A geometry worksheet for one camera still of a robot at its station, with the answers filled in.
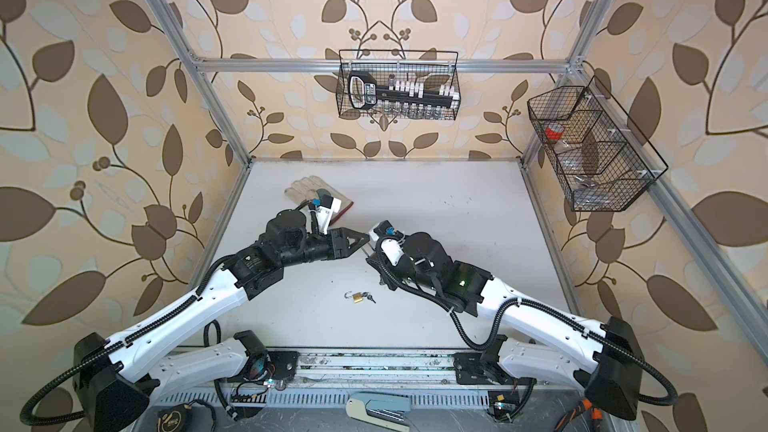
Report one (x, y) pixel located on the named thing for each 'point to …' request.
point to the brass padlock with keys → (358, 297)
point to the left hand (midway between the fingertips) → (368, 239)
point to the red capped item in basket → (554, 131)
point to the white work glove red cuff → (305, 189)
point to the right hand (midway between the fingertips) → (373, 257)
